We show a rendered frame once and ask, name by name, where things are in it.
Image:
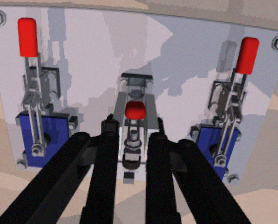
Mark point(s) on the blue rectangular plate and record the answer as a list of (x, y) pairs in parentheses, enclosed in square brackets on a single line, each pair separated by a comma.
[(55, 125)]

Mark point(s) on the blue rectangular block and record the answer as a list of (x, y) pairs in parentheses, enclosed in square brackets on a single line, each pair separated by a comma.
[(209, 135)]

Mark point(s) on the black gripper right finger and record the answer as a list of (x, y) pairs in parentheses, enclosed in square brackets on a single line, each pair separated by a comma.
[(208, 199)]

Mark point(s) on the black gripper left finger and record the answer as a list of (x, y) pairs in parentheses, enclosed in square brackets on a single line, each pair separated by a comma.
[(45, 198)]

